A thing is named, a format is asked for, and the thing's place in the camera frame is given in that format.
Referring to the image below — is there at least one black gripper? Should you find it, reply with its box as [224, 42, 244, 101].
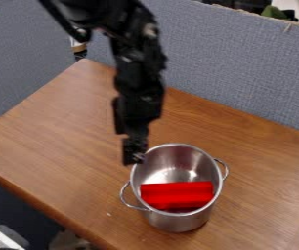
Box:
[111, 82, 165, 165]

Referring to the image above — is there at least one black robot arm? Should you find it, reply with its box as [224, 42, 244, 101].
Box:
[38, 0, 166, 165]

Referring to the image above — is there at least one stainless steel pot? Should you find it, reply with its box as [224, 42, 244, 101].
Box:
[119, 143, 229, 232]

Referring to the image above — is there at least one green object behind partition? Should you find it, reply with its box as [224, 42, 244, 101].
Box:
[261, 5, 288, 20]

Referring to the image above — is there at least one red rectangular block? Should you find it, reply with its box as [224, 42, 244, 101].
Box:
[139, 181, 213, 210]

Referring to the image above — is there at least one grey fabric partition back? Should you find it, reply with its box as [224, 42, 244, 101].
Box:
[85, 0, 299, 136]

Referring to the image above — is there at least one grey fabric partition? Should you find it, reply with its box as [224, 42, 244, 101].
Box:
[0, 0, 74, 116]
[85, 0, 299, 136]

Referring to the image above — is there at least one grey fabric partition left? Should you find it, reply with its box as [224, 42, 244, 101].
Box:
[0, 0, 74, 116]

